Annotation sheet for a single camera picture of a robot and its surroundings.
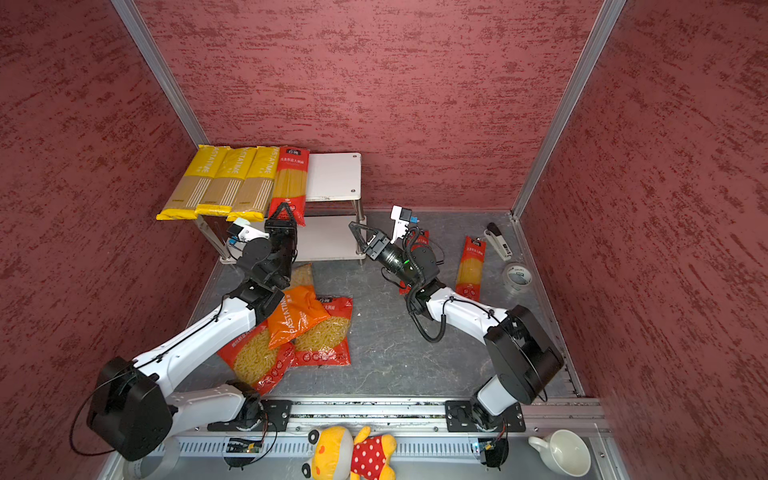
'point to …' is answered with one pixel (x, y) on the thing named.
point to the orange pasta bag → (298, 308)
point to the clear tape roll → (133, 469)
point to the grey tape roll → (518, 277)
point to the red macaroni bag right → (329, 342)
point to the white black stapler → (494, 235)
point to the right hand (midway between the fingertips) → (347, 231)
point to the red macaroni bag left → (253, 361)
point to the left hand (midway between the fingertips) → (292, 206)
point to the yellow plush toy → (338, 455)
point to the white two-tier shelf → (335, 215)
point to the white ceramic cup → (565, 452)
